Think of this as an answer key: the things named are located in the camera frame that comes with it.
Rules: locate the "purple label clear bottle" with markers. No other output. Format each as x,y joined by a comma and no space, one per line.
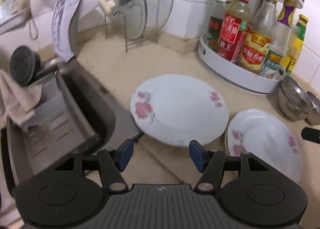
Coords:
283,28

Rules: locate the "white round condiment tray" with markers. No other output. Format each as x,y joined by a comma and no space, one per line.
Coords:
236,75

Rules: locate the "black round sink plug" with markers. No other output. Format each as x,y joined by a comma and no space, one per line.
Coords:
24,64

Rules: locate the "green white label bottle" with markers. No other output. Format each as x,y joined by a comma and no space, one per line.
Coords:
271,64

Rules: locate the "large white floral plate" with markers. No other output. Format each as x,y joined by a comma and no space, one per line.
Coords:
175,109

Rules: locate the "metal wire lid rack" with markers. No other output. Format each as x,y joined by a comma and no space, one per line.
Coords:
129,42

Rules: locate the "grey plastic sink tray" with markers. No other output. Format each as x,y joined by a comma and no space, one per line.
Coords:
57,128

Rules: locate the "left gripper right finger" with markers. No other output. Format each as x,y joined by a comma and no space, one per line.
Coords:
210,163

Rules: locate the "beige dish cloth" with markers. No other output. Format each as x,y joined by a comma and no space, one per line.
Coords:
17,102

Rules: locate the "yellow label vinegar bottle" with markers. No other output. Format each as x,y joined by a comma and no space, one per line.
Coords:
259,37

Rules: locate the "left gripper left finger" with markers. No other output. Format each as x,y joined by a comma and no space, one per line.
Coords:
112,163

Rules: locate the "steel bowl stack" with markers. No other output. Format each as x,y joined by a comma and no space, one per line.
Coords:
297,104

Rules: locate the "red label soy sauce bottle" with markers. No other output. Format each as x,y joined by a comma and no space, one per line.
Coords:
233,30

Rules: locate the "yellow label oil bottle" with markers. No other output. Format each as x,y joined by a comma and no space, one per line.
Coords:
294,49

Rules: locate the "cream knob lid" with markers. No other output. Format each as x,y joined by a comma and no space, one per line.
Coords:
107,6

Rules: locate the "small white floral plate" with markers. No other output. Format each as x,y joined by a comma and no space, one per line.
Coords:
267,137

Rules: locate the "green label glass bottle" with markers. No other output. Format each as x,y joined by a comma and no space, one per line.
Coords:
215,23

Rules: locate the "steel kitchen sink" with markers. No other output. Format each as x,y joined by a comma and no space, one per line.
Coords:
105,115

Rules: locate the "glass pot lid black knob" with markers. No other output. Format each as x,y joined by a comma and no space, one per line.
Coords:
127,3

